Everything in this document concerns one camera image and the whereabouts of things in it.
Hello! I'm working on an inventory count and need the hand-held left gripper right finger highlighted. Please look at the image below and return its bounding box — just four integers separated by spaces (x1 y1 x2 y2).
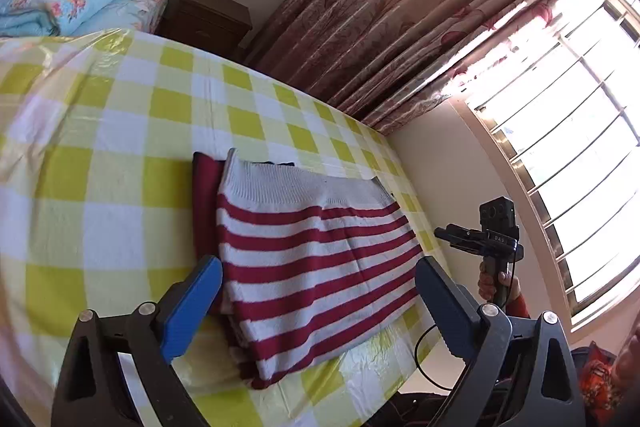
415 255 587 427

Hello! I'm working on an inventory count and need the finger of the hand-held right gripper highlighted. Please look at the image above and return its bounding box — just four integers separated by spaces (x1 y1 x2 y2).
433 223 473 250

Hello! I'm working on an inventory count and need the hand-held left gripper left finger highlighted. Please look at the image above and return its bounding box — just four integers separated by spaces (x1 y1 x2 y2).
50 255 224 427

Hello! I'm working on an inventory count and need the red grey striped sweater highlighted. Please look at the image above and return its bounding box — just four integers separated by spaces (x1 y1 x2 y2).
192 148 426 390

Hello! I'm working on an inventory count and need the person's right forearm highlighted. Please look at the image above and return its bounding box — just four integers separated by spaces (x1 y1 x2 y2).
506 291 532 319

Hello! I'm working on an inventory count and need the person's right hand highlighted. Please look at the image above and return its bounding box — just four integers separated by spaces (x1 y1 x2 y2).
477 270 519 309

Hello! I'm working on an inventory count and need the window with metal bars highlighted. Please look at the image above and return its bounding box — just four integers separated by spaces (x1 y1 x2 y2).
467 0 640 335

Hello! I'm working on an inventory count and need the person's orange printed clothing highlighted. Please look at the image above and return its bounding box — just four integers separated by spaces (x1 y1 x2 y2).
571 334 640 426

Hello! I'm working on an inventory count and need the yellow white checked sheet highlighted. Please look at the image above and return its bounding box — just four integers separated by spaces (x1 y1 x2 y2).
0 29 453 427

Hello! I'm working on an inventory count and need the floral curtain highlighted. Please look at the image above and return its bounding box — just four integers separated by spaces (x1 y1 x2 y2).
244 0 618 136

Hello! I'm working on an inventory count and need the wooden nightstand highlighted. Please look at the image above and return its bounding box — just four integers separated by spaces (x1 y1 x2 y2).
159 0 253 60

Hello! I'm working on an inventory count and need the black cable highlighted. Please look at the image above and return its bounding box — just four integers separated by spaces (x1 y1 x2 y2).
414 321 468 393

